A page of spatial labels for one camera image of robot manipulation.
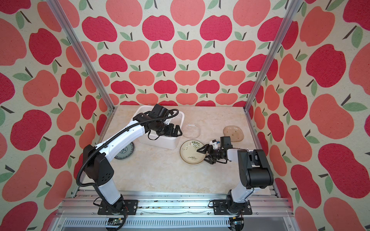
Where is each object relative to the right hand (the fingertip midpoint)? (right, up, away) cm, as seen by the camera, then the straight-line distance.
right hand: (202, 154), depth 91 cm
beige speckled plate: (+27, +13, +15) cm, 33 cm away
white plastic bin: (-41, +30, +8) cm, 51 cm away
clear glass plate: (-7, +14, +17) cm, 23 cm away
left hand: (-15, +14, -10) cm, 23 cm away
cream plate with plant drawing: (-9, 0, +2) cm, 9 cm away
